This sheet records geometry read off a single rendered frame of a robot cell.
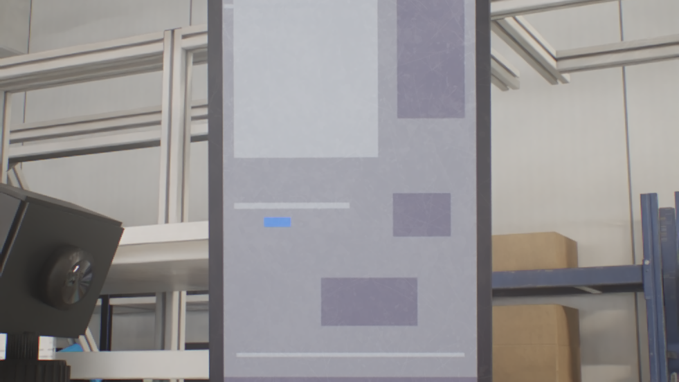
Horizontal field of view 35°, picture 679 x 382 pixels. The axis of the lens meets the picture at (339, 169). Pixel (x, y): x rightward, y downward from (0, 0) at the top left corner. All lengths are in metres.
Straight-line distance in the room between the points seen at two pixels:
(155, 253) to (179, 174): 0.60
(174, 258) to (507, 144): 3.46
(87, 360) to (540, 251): 2.89
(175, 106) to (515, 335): 2.40
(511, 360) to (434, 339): 3.20
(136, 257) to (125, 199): 4.27
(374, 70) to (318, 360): 0.31
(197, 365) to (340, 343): 0.46
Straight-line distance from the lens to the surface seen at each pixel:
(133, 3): 6.18
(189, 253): 1.57
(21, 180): 2.67
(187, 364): 1.56
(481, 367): 1.13
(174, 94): 2.23
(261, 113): 1.11
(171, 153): 2.20
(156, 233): 1.49
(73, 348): 2.82
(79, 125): 3.04
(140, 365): 1.60
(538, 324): 4.29
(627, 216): 4.73
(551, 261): 4.31
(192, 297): 4.87
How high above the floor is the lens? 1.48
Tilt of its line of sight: 11 degrees up
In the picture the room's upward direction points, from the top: straight up
